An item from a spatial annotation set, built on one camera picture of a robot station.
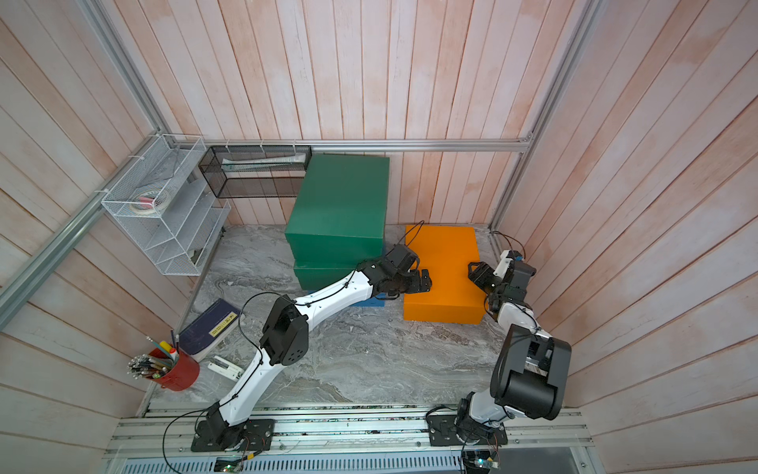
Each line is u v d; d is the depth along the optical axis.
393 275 0.72
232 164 0.89
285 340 0.56
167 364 0.76
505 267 0.81
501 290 0.71
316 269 0.77
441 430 0.73
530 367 0.48
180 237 0.78
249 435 0.73
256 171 1.04
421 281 0.82
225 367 0.82
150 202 0.69
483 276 0.80
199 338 0.88
